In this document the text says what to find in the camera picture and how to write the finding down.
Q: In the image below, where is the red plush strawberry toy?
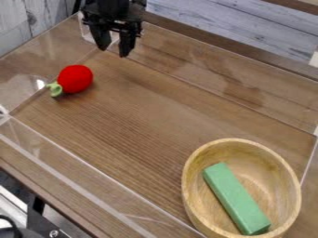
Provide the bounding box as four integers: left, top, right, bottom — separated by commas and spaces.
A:
45, 65, 93, 98

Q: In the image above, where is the clear acrylic enclosure wall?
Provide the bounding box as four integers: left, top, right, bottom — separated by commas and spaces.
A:
0, 18, 318, 238

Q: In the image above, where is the black table leg bracket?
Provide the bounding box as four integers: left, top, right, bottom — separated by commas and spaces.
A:
26, 196, 70, 238

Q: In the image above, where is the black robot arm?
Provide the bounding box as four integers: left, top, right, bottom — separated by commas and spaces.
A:
80, 0, 146, 58

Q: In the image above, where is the green rectangular block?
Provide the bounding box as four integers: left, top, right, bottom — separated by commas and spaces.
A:
203, 163, 271, 236

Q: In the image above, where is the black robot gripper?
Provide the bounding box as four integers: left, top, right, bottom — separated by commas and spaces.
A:
80, 0, 144, 58

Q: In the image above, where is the light wooden bowl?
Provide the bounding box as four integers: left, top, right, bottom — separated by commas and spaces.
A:
181, 139, 301, 238

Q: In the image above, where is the black cable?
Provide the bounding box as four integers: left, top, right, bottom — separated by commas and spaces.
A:
0, 214, 26, 238

